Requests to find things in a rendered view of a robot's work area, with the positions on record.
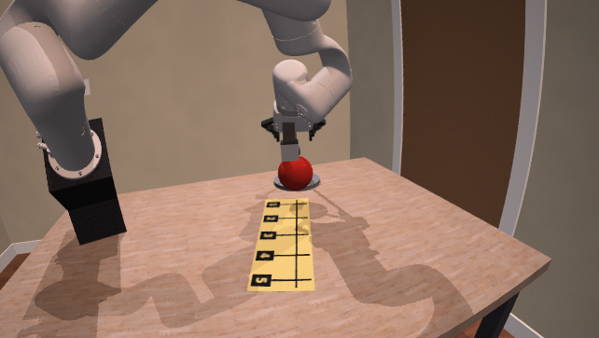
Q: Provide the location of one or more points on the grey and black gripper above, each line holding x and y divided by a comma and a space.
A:
300, 124

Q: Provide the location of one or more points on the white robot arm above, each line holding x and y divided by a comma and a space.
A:
51, 89

